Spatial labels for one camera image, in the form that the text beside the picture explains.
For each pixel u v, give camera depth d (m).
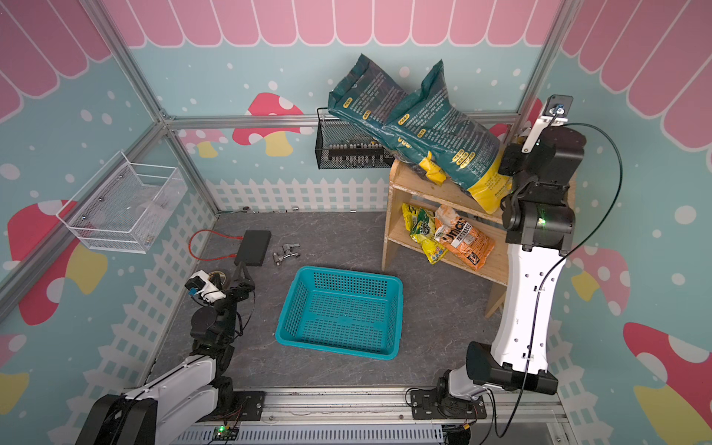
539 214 0.38
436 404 0.74
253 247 1.08
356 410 0.74
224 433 0.73
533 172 0.46
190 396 0.55
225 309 0.67
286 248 1.06
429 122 0.58
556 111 0.40
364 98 0.60
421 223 0.79
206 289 0.67
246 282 0.75
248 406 0.74
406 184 0.69
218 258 1.08
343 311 0.92
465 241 0.76
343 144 0.94
